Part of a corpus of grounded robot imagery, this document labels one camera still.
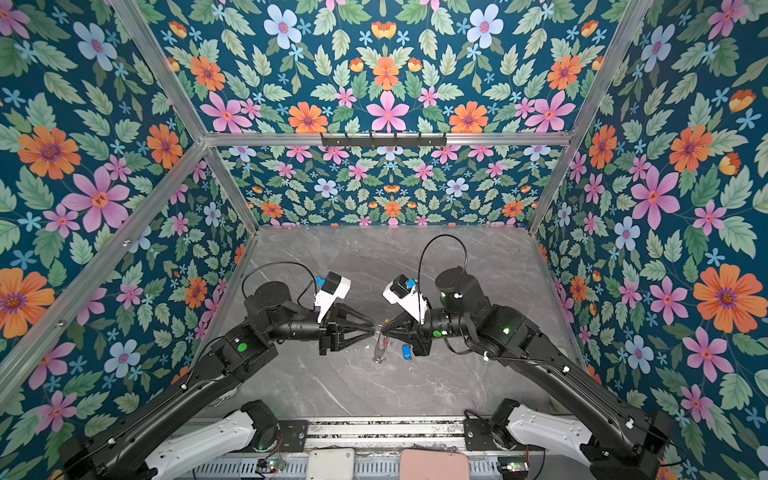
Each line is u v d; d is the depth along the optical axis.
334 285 0.53
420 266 0.51
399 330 0.57
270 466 0.70
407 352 0.88
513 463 0.71
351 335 0.56
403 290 0.51
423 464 0.70
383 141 0.93
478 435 0.73
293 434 0.74
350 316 0.58
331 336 0.53
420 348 0.52
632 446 0.37
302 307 0.52
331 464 0.69
